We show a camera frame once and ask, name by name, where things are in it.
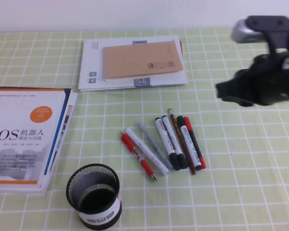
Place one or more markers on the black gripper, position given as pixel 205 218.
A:
pixel 264 83

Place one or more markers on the red and black marker pen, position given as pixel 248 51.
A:
pixel 195 143

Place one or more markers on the grey translucent pen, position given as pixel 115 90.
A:
pixel 155 146

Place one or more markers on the white marker pen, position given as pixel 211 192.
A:
pixel 147 152

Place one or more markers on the red gel pen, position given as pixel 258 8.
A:
pixel 131 147

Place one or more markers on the black mesh pen holder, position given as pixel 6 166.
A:
pixel 93 191

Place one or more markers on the white marker black cap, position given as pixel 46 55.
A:
pixel 189 144

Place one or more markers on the dark red pencil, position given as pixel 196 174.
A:
pixel 182 142

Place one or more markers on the white marker black caps right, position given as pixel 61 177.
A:
pixel 177 157

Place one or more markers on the white marker black caps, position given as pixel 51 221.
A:
pixel 177 157
pixel 167 143

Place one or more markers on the white marker black caps left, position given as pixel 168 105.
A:
pixel 167 143

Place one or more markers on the brown kraft notebook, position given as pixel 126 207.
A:
pixel 135 60

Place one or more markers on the white booklet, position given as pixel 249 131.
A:
pixel 131 62

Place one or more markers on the white book under textbook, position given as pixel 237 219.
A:
pixel 60 142

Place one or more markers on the ROS robotics textbook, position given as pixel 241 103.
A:
pixel 21 137

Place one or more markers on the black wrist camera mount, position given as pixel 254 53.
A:
pixel 274 30

